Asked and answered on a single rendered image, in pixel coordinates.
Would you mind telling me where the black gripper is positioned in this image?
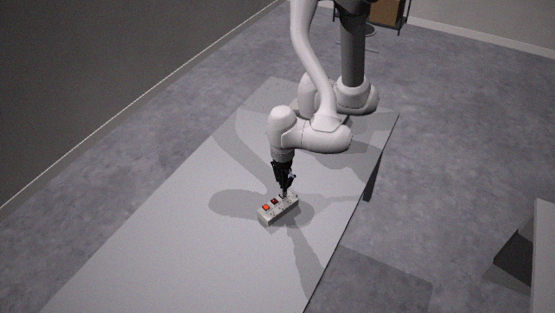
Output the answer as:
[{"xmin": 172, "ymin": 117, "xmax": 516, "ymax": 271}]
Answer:
[{"xmin": 271, "ymin": 158, "xmax": 297, "ymax": 198}]

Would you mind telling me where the white power strip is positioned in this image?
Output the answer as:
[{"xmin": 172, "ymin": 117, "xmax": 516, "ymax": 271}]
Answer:
[{"xmin": 257, "ymin": 189, "xmax": 298, "ymax": 227}]

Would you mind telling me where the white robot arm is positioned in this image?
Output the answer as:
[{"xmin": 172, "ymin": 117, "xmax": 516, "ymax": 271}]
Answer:
[{"xmin": 267, "ymin": 0, "xmax": 380, "ymax": 163}]

